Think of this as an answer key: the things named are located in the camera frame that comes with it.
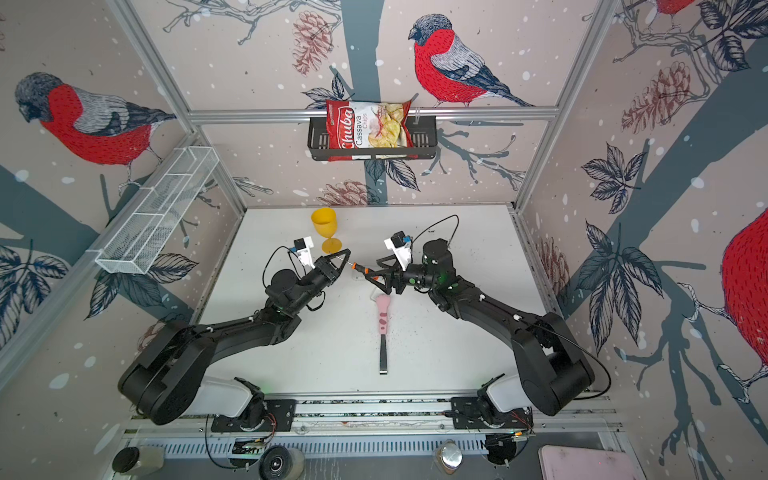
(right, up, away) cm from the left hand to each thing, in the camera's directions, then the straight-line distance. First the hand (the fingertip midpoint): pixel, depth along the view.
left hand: (349, 253), depth 76 cm
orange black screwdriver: (+3, -4, +2) cm, 5 cm away
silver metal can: (+23, -40, -17) cm, 49 cm away
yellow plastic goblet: (-12, +9, +24) cm, 28 cm away
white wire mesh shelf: (-52, +4, -3) cm, 52 cm away
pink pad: (+54, -47, -10) cm, 73 cm away
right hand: (+5, -6, +2) cm, 8 cm away
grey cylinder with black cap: (-43, -42, -15) cm, 62 cm away
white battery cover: (+6, -15, +21) cm, 27 cm away
